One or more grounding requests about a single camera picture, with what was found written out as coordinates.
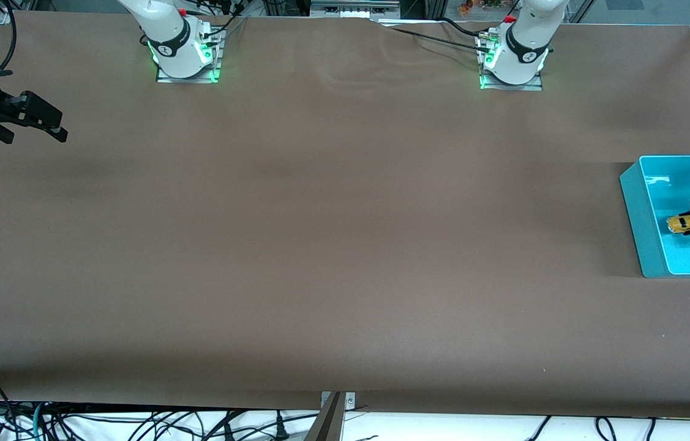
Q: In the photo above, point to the yellow beetle toy car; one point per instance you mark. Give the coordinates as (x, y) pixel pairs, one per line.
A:
(684, 224)

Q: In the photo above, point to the teal plastic bin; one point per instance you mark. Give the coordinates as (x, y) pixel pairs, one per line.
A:
(657, 202)

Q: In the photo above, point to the small orange figure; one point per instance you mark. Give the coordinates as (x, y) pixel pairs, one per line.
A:
(465, 7)

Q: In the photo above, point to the grey power strip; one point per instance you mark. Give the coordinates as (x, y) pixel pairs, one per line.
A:
(354, 7)

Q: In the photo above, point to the brown table cover sheet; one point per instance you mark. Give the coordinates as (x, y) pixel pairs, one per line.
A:
(344, 275)

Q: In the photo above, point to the dark metal strut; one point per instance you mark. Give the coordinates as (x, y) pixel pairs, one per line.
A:
(326, 425)

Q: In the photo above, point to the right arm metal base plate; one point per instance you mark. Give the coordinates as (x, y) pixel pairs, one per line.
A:
(198, 78)

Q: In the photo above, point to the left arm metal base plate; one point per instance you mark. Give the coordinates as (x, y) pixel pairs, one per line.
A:
(513, 87)

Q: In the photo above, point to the silver metal bracket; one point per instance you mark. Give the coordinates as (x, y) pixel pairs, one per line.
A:
(351, 401)

